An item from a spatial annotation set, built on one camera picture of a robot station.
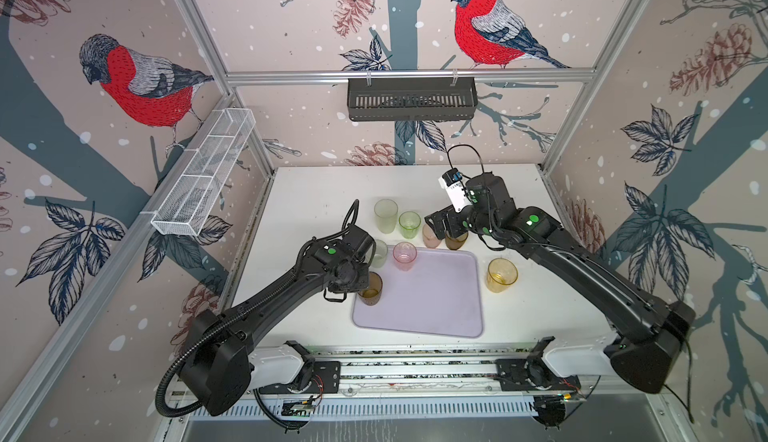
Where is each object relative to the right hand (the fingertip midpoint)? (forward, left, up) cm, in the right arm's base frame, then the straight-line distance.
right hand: (437, 213), depth 74 cm
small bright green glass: (+14, +7, -24) cm, 29 cm away
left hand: (-13, +20, -16) cm, 29 cm away
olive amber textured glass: (-12, +18, -26) cm, 33 cm away
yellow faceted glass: (-3, -22, -26) cm, 34 cm away
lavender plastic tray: (-9, -3, -30) cm, 31 cm away
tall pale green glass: (+13, +15, -18) cm, 27 cm away
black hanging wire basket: (+48, +7, +3) cm, 49 cm away
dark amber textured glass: (+6, -8, -24) cm, 26 cm away
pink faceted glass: (+2, +9, -25) cm, 27 cm away
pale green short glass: (+1, +16, -22) cm, 27 cm away
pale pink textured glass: (+7, +1, -22) cm, 23 cm away
